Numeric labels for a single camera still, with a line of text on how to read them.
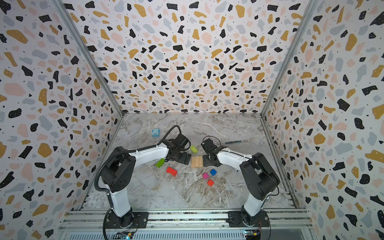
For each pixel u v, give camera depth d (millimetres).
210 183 869
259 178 471
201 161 944
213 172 900
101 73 961
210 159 688
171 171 904
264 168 482
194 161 942
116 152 518
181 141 760
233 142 1053
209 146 748
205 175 900
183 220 749
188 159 856
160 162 914
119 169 487
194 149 975
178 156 802
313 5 704
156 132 1074
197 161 945
